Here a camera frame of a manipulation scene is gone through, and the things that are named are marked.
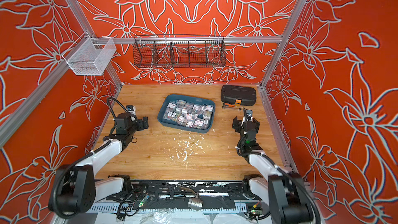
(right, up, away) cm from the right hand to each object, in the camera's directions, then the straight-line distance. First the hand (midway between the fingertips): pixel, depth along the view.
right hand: (245, 116), depth 86 cm
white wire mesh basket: (-93, +36, +7) cm, 100 cm away
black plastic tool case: (+2, +12, +20) cm, 24 cm away
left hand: (-62, -1, +4) cm, 62 cm away
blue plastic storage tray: (-35, +1, +12) cm, 37 cm away
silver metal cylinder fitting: (-29, -37, -19) cm, 50 cm away
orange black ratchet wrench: (-7, +5, +19) cm, 21 cm away
